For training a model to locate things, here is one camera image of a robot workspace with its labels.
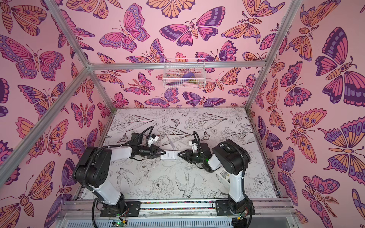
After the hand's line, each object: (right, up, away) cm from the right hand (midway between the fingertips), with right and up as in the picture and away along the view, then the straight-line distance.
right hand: (179, 155), depth 90 cm
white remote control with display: (+27, -12, -7) cm, 30 cm away
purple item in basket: (+7, +53, +6) cm, 54 cm away
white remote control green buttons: (-5, 0, -2) cm, 5 cm away
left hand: (-8, +2, -3) cm, 9 cm away
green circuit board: (-30, -31, -18) cm, 46 cm away
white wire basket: (+3, +54, +7) cm, 55 cm away
